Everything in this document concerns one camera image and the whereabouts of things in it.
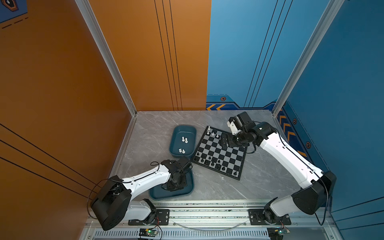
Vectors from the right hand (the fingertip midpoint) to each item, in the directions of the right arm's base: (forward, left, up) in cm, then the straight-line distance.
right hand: (225, 142), depth 77 cm
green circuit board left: (-36, +39, -22) cm, 58 cm away
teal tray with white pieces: (+23, +21, -19) cm, 37 cm away
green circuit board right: (-36, -22, -23) cm, 48 cm away
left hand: (-15, +23, -20) cm, 34 cm away
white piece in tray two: (+14, +23, -19) cm, 33 cm away
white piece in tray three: (+7, +26, -19) cm, 33 cm away
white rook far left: (+24, +7, -18) cm, 31 cm away
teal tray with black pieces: (-19, +36, -19) cm, 45 cm away
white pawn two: (+18, +4, -17) cm, 25 cm away
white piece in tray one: (+15, +25, -19) cm, 35 cm away
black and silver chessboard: (+4, +7, -19) cm, 20 cm away
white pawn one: (+21, +8, -18) cm, 29 cm away
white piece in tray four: (+6, +24, -19) cm, 31 cm away
